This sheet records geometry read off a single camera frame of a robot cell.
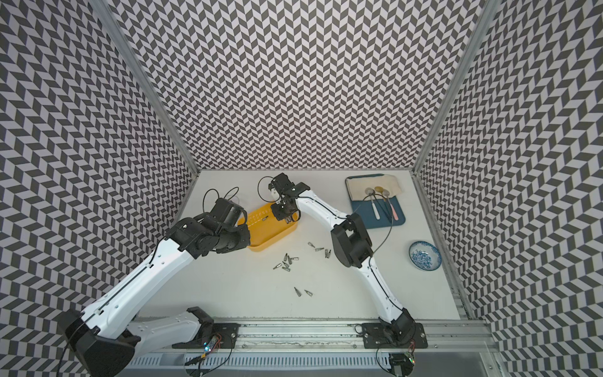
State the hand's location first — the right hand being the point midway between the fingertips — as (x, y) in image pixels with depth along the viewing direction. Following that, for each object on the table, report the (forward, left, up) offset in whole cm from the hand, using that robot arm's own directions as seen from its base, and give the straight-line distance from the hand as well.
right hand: (279, 215), depth 96 cm
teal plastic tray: (+7, -37, -6) cm, 38 cm away
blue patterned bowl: (-16, -57, -5) cm, 59 cm away
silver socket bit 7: (-29, -12, -6) cm, 32 cm away
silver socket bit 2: (-14, -20, -6) cm, 25 cm away
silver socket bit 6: (-29, -9, -6) cm, 31 cm away
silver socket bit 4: (-20, 0, -4) cm, 20 cm away
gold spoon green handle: (+18, -46, -6) cm, 50 cm away
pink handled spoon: (+15, -48, -5) cm, 51 cm away
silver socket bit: (-10, -13, -6) cm, 18 cm away
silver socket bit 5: (-20, -4, -7) cm, 21 cm away
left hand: (-19, +7, +13) cm, 24 cm away
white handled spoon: (+15, -41, -4) cm, 44 cm away
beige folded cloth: (+20, -35, -4) cm, 41 cm away
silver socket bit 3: (-16, -7, -6) cm, 18 cm away
